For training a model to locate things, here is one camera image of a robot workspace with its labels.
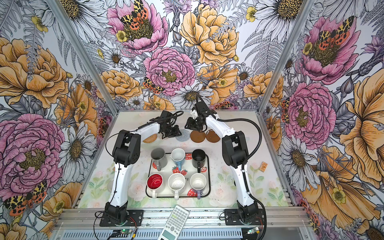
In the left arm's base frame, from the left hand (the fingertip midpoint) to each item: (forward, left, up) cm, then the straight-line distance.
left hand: (180, 137), depth 104 cm
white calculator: (-51, -1, 0) cm, 51 cm away
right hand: (-1, -6, +9) cm, 10 cm away
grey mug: (-15, +12, +3) cm, 20 cm away
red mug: (-31, +12, +1) cm, 33 cm away
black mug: (-18, -12, +2) cm, 22 cm away
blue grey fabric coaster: (+2, -3, 0) cm, 4 cm away
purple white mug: (-30, -12, 0) cm, 33 cm away
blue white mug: (-17, 0, +3) cm, 17 cm away
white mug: (-30, 0, -1) cm, 30 cm away
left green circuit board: (-53, +25, -3) cm, 59 cm away
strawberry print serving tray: (-23, -6, -2) cm, 24 cm away
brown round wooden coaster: (0, -22, 0) cm, 22 cm away
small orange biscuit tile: (-22, -51, 0) cm, 56 cm away
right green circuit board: (-53, -38, -1) cm, 65 cm away
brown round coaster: (0, -12, 0) cm, 12 cm away
